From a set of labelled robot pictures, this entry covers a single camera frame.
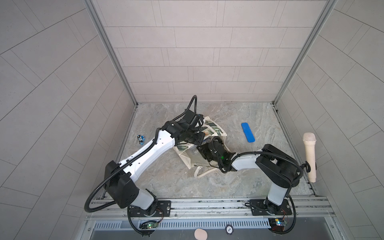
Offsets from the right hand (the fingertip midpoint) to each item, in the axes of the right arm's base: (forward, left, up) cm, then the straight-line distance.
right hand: (195, 148), depth 87 cm
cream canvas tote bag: (-2, +3, 0) cm, 4 cm away
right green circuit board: (-38, -36, -7) cm, 53 cm away
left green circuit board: (-35, +22, -2) cm, 41 cm away
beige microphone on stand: (-12, -50, +24) cm, 56 cm away
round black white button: (-38, -14, -6) cm, 41 cm away
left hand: (-2, -6, +13) cm, 15 cm away
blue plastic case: (+12, -36, -4) cm, 38 cm away
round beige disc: (-39, -1, -3) cm, 39 cm away
